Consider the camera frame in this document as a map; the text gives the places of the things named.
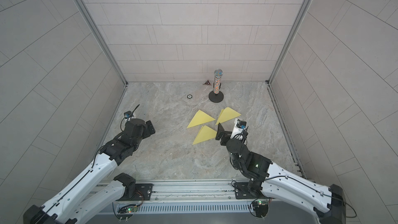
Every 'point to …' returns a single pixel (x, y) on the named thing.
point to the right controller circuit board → (261, 207)
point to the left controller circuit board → (128, 209)
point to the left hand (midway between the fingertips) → (148, 123)
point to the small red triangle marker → (207, 83)
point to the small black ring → (189, 97)
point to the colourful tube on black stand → (216, 96)
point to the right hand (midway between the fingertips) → (224, 126)
